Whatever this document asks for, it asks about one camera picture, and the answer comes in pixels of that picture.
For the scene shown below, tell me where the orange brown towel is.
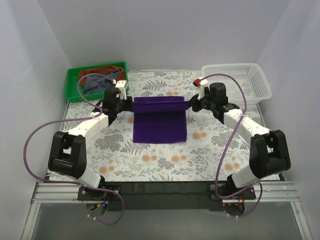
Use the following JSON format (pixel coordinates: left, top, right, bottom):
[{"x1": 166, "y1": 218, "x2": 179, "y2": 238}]
[{"x1": 78, "y1": 65, "x2": 127, "y2": 81}]

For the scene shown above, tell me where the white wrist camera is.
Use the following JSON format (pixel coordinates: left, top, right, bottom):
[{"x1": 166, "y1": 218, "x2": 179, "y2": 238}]
[
  {"x1": 115, "y1": 80, "x2": 129, "y2": 100},
  {"x1": 193, "y1": 77, "x2": 209, "y2": 101}
]

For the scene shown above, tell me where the grey blue towel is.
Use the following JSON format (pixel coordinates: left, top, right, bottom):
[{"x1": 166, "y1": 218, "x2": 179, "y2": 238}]
[{"x1": 83, "y1": 70, "x2": 120, "y2": 95}]

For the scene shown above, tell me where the purple cable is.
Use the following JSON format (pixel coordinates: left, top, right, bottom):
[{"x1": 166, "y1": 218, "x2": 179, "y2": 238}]
[
  {"x1": 23, "y1": 73, "x2": 125, "y2": 225},
  {"x1": 194, "y1": 73, "x2": 263, "y2": 219}
]

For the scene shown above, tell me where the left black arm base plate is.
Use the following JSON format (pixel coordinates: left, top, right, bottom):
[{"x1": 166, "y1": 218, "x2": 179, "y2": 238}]
[{"x1": 77, "y1": 184, "x2": 122, "y2": 202}]

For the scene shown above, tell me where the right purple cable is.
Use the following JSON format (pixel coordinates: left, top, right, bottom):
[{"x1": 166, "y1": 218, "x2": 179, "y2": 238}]
[{"x1": 194, "y1": 73, "x2": 263, "y2": 219}]

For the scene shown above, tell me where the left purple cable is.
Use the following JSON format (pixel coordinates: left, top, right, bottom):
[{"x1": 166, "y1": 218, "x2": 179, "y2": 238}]
[{"x1": 23, "y1": 73, "x2": 125, "y2": 225}]

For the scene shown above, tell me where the green plastic tray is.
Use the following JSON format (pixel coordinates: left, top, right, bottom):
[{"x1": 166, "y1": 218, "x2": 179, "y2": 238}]
[{"x1": 64, "y1": 61, "x2": 128, "y2": 103}]

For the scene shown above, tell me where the white plastic basket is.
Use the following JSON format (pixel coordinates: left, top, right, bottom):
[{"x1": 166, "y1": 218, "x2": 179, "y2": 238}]
[{"x1": 201, "y1": 63, "x2": 272, "y2": 105}]

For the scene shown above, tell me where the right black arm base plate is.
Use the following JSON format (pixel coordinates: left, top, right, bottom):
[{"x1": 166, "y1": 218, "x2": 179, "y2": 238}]
[{"x1": 209, "y1": 183, "x2": 256, "y2": 201}]

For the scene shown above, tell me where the aluminium frame rail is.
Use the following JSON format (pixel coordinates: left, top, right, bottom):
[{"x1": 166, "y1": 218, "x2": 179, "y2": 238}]
[{"x1": 22, "y1": 181, "x2": 312, "y2": 240}]

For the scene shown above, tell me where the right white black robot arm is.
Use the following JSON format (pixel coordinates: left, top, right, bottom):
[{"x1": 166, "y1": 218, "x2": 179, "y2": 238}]
[{"x1": 189, "y1": 78, "x2": 291, "y2": 199}]

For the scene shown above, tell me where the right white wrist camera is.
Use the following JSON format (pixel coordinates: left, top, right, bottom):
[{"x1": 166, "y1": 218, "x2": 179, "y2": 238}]
[{"x1": 193, "y1": 77, "x2": 209, "y2": 101}]

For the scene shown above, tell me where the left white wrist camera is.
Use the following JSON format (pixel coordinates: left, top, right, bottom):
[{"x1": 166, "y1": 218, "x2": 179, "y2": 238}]
[{"x1": 115, "y1": 80, "x2": 129, "y2": 100}]

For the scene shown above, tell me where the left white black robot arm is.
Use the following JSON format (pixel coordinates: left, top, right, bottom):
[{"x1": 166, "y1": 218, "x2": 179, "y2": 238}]
[{"x1": 48, "y1": 80, "x2": 133, "y2": 188}]

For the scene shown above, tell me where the purple towel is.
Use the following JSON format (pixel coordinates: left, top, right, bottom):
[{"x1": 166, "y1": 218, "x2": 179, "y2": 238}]
[{"x1": 132, "y1": 96, "x2": 191, "y2": 144}]

